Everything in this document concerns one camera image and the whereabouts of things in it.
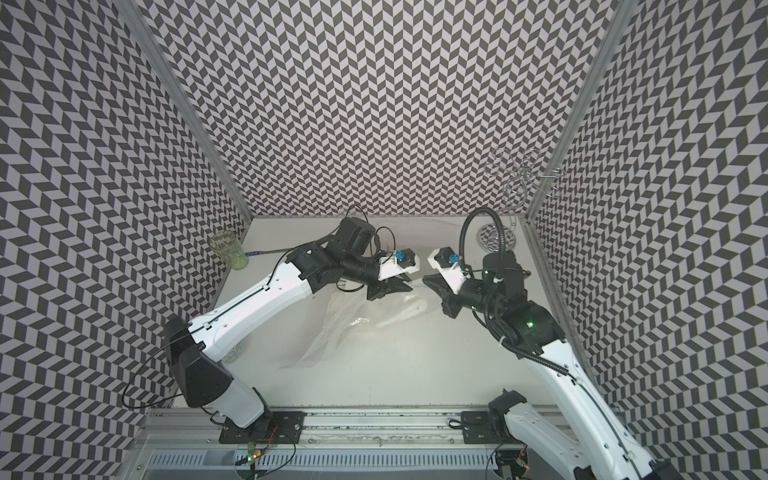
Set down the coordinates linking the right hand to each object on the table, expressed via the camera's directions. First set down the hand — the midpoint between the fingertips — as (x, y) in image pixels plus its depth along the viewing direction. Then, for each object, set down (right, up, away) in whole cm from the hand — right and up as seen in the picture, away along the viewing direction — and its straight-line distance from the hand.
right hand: (429, 284), depth 67 cm
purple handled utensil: (-50, +7, +27) cm, 57 cm away
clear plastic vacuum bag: (-19, -13, +11) cm, 25 cm away
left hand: (-5, -1, +3) cm, 6 cm away
